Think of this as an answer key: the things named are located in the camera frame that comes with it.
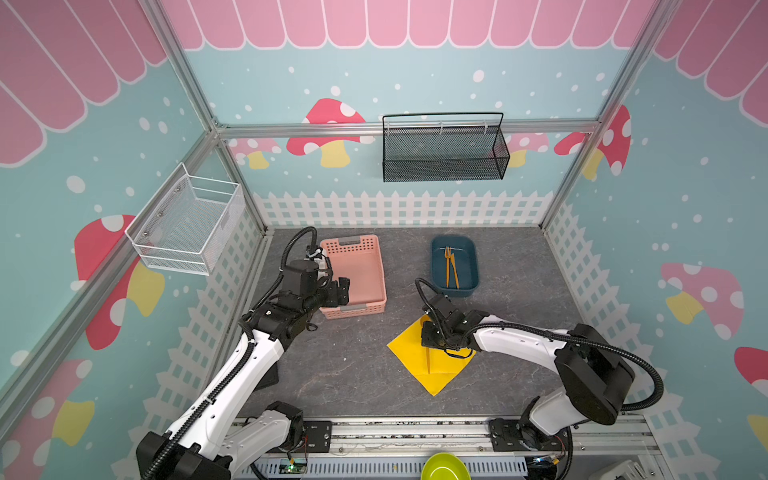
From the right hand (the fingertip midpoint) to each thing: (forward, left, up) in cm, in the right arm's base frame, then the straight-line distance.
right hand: (420, 337), depth 88 cm
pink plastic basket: (+31, +21, -2) cm, 38 cm away
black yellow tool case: (-11, +42, -2) cm, 44 cm away
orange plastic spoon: (-5, -2, -1) cm, 5 cm away
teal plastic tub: (+26, -9, -3) cm, 28 cm away
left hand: (+7, +24, +18) cm, 30 cm away
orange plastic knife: (+27, -14, -3) cm, 30 cm away
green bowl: (-31, -4, -2) cm, 31 cm away
